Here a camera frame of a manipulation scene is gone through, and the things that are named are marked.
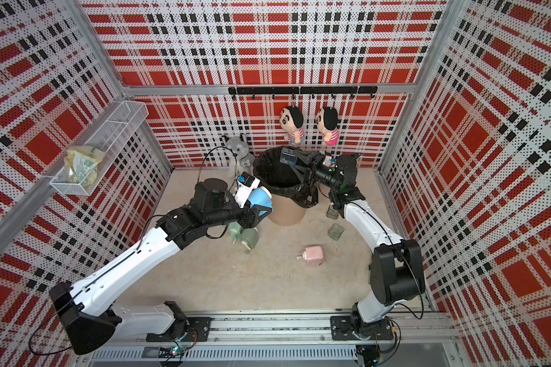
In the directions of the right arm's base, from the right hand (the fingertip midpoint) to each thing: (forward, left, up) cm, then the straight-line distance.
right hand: (294, 155), depth 73 cm
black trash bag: (-6, +4, -6) cm, 9 cm away
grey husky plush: (+24, +25, -21) cm, 41 cm away
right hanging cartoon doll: (+27, -14, -5) cm, 30 cm away
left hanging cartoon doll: (+24, +1, -3) cm, 24 cm away
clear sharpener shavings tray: (-8, -18, -38) cm, 43 cm away
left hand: (-15, +9, -7) cm, 19 cm away
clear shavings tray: (+2, -17, -38) cm, 41 cm away
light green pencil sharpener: (-11, +24, -30) cm, 40 cm away
